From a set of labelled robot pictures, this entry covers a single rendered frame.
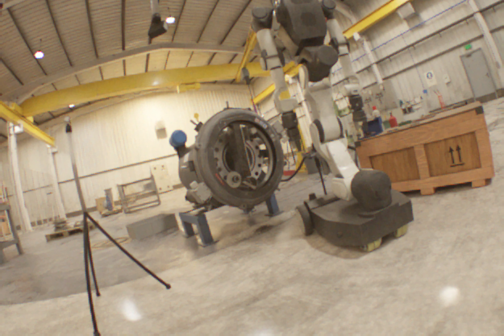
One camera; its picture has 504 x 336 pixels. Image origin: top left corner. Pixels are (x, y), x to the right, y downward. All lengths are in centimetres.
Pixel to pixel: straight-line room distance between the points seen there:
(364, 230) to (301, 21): 105
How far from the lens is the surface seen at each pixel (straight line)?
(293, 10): 131
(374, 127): 194
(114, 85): 1335
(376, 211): 107
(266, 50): 131
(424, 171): 167
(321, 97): 135
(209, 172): 155
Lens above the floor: 55
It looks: 3 degrees up
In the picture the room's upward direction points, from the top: 16 degrees counter-clockwise
